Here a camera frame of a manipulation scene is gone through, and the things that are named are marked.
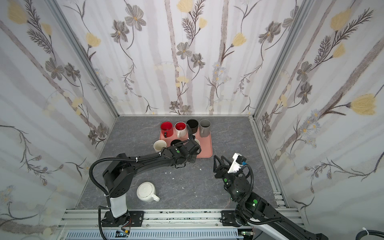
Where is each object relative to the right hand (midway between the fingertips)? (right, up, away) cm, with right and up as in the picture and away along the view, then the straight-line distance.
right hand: (215, 156), depth 68 cm
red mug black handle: (-30, +13, +39) cm, 51 cm away
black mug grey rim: (-23, +5, +25) cm, 34 cm away
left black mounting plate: (-39, -32, +5) cm, 51 cm away
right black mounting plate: (+8, -32, +5) cm, 34 cm away
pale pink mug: (-33, +3, +25) cm, 41 cm away
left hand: (-12, -1, +21) cm, 24 cm away
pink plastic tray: (-2, +3, +34) cm, 35 cm away
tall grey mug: (-3, +13, +33) cm, 35 cm away
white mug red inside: (-20, +14, +38) cm, 45 cm away
